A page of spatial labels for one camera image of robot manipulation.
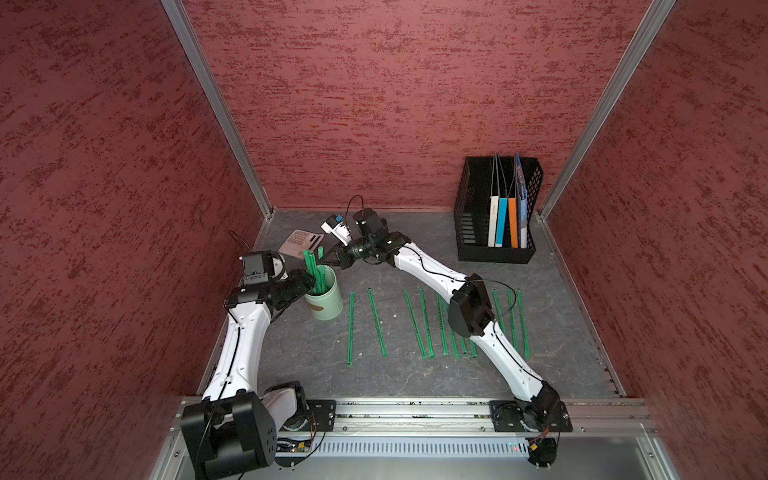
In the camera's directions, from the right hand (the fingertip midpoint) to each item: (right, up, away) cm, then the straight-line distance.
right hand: (325, 263), depth 86 cm
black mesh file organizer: (+52, +18, +33) cm, 64 cm away
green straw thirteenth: (+27, -20, +4) cm, 34 cm away
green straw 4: (+39, -19, -16) cm, 47 cm away
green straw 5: (+54, -18, +7) cm, 57 cm away
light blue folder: (+58, +17, 0) cm, 61 cm away
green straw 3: (+38, -24, 0) cm, 45 cm away
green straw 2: (-1, -3, 0) cm, 3 cm away
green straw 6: (+59, -15, +9) cm, 61 cm away
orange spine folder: (+58, +12, +7) cm, 60 cm away
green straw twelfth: (+15, -20, +5) cm, 25 cm away
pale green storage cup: (0, -13, +1) cm, 13 cm away
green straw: (-4, -2, -2) cm, 4 cm away
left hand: (-4, -7, -4) cm, 9 cm away
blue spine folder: (+54, +12, +5) cm, 56 cm away
